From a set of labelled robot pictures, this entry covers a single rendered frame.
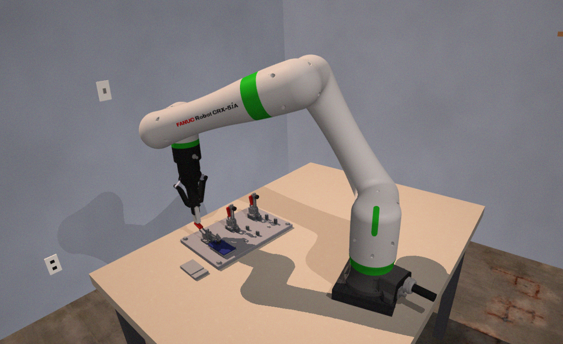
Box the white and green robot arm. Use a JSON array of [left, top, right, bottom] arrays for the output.
[[139, 54, 437, 305]]

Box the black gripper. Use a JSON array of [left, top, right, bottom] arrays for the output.
[[173, 161, 208, 224]]

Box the blue rectangular plate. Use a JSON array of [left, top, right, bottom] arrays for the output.
[[208, 240, 236, 257]]

